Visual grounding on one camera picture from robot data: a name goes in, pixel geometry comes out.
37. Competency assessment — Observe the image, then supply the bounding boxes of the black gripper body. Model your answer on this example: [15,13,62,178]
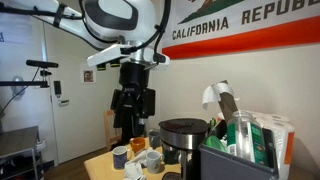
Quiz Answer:
[119,62,151,111]

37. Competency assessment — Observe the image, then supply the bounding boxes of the silver coffeemaker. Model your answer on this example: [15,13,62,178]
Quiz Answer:
[158,117,209,180]

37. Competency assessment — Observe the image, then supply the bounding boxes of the light wooden chair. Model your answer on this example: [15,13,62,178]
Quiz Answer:
[103,109,123,152]

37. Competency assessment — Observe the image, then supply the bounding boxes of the orange mug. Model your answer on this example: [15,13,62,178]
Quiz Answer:
[129,136,147,154]

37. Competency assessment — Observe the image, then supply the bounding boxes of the gray mug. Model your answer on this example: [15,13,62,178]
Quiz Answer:
[148,130,162,149]

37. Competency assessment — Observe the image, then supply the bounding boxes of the blue-gray mug white inside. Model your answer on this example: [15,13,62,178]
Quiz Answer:
[111,145,133,170]

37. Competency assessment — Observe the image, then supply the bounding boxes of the white crumpled cloth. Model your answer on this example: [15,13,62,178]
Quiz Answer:
[123,148,154,180]

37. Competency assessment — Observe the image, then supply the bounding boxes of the white door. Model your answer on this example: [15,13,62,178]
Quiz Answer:
[43,23,121,164]

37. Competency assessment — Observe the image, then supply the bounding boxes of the small framed portrait picture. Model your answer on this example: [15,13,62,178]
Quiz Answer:
[80,68,97,84]

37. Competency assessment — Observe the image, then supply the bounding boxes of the dark green mug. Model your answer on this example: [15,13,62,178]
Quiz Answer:
[162,146,181,166]

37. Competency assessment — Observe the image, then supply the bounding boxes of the nearly empty paper towel roll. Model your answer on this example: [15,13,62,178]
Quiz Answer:
[201,79,240,123]

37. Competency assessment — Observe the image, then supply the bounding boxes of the green item in bin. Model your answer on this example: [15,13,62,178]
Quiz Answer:
[203,134,229,154]

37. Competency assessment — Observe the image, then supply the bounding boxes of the black door keypad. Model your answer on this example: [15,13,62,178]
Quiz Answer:
[53,80,62,98]

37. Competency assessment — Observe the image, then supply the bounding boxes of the clear bottle green label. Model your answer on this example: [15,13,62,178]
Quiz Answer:
[226,110,270,167]

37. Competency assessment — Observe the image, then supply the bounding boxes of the metal shelf cart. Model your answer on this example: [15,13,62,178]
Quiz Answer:
[0,125,44,180]

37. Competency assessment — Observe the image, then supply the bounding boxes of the California Republic flag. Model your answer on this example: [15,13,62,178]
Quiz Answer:
[161,0,320,60]

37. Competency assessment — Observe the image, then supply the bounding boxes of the paper towel multipack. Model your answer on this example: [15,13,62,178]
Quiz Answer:
[217,110,296,180]

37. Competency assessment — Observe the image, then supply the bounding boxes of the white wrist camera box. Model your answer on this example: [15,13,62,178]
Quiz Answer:
[87,43,134,72]

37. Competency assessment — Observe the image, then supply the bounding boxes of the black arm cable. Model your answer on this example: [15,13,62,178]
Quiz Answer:
[78,0,172,64]

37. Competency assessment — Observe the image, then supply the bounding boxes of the silver door handle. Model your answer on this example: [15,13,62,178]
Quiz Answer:
[57,98,70,108]

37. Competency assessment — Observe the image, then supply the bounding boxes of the black stereo camera bar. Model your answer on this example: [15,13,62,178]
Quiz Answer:
[25,59,60,69]

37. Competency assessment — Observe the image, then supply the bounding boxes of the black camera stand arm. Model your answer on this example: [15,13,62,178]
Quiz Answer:
[0,68,53,89]

